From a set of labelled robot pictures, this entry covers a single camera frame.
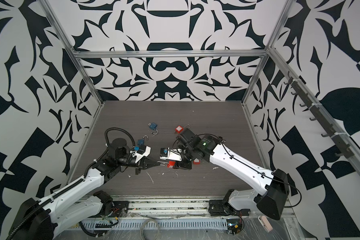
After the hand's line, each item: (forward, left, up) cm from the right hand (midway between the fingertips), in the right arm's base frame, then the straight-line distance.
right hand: (175, 160), depth 72 cm
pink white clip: (-24, -40, -16) cm, 50 cm away
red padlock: (+29, -2, -16) cm, 34 cm away
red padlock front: (-3, +2, +2) cm, 4 cm away
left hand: (-1, +6, +2) cm, 7 cm away
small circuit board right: (-25, -27, -19) cm, 41 cm away
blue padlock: (+32, +16, -17) cm, 40 cm away
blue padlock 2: (+20, +23, -16) cm, 34 cm away
